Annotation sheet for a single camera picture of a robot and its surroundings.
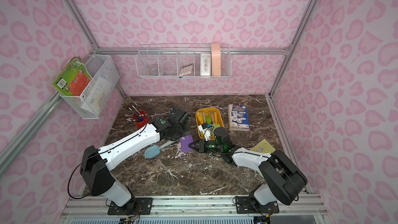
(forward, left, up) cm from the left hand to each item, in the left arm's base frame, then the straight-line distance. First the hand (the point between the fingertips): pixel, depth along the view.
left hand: (189, 128), depth 82 cm
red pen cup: (+13, +32, -9) cm, 35 cm away
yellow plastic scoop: (+17, -8, -12) cm, 22 cm away
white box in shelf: (+35, -9, +15) cm, 39 cm away
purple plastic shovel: (-6, +2, -3) cm, 7 cm away
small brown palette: (+34, +3, +12) cm, 36 cm away
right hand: (-9, 0, -3) cm, 9 cm away
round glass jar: (+33, +22, +13) cm, 42 cm away
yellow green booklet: (-3, -43, -16) cm, 46 cm away
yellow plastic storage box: (+23, -14, -12) cm, 29 cm away
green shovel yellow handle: (+15, -11, -13) cm, 22 cm away
